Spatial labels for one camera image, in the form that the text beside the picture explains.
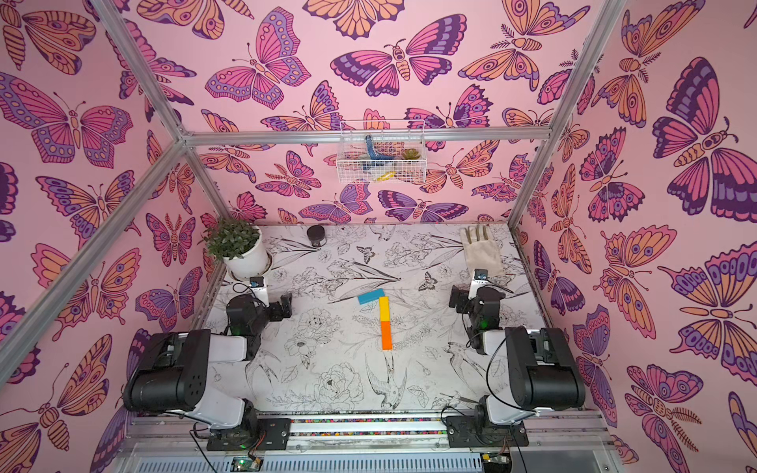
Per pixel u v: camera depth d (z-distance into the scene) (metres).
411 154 0.92
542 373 0.45
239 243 0.92
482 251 1.12
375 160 0.92
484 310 0.72
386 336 0.92
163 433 0.76
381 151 0.95
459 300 0.85
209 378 0.50
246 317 0.73
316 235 1.13
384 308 0.97
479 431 0.67
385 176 0.87
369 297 1.00
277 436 0.73
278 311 0.85
